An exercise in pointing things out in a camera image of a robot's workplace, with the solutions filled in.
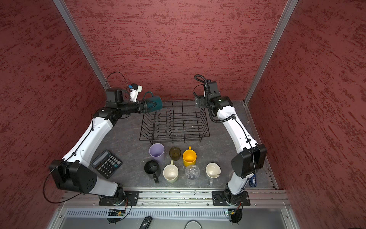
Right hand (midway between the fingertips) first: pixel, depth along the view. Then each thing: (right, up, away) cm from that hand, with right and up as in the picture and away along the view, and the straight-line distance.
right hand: (204, 102), depth 82 cm
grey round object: (-8, -60, -15) cm, 63 cm away
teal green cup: (-26, -1, -7) cm, 27 cm away
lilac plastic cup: (-28, -29, +1) cm, 41 cm away
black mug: (-32, -40, +1) cm, 51 cm away
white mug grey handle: (+5, -41, 0) cm, 42 cm away
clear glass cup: (-7, -42, +1) cm, 43 cm away
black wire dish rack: (-16, -12, +26) cm, 33 cm away
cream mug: (-20, -42, -1) cm, 46 cm away
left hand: (-30, -3, -6) cm, 31 cm away
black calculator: (-60, -38, +3) cm, 71 cm away
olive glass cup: (-18, -32, +7) cm, 38 cm away
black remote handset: (-29, -58, -18) cm, 67 cm away
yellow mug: (-9, -34, +5) cm, 36 cm away
